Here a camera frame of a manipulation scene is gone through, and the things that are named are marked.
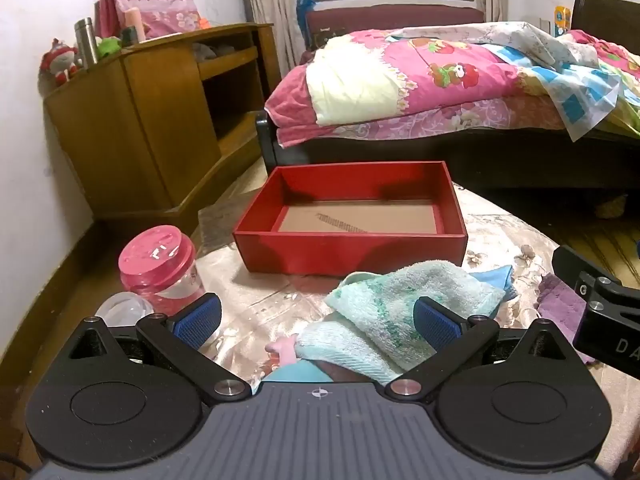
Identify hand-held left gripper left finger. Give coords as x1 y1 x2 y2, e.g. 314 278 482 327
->
67 294 252 403

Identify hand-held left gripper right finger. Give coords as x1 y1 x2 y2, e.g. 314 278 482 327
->
384 296 571 403

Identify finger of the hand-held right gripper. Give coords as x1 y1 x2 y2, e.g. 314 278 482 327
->
552 245 640 331

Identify purple cloth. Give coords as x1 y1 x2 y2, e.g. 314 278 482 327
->
537 275 596 348

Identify teal terry towel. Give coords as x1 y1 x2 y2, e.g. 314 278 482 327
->
295 259 507 386

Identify light blue face mask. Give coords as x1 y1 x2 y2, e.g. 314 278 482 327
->
470 265 516 303

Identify teal plush doll pink limbs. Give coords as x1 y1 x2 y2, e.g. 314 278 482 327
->
262 337 331 386

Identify red cardboard box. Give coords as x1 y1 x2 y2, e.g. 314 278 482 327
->
232 161 469 277

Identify yellow cloth under bed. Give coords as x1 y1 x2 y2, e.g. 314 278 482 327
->
595 195 628 218

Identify clear jar with pink lid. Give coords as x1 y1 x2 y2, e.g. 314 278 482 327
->
118 226 206 311

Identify dark wooden bed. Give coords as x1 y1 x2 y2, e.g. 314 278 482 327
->
255 0 640 191

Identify blue checkered blanket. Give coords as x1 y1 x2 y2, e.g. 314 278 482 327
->
390 21 640 142

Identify wooden cabinet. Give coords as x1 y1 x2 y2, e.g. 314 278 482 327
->
44 22 282 241

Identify pink cartoon quilt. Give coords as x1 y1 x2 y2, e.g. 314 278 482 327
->
264 27 640 148

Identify clothes in cabinet shelf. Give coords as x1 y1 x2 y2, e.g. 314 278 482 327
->
192 42 236 63

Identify red white snowman plush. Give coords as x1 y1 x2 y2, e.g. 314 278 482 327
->
40 38 83 86

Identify steel thermos bottle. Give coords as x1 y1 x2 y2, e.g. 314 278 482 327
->
74 17 100 68

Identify pink cylinder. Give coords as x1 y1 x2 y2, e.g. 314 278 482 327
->
127 7 146 43

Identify box under pink floral cover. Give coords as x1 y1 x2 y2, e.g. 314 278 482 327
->
95 0 203 41

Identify blue bag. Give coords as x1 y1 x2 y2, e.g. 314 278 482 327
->
295 0 317 51

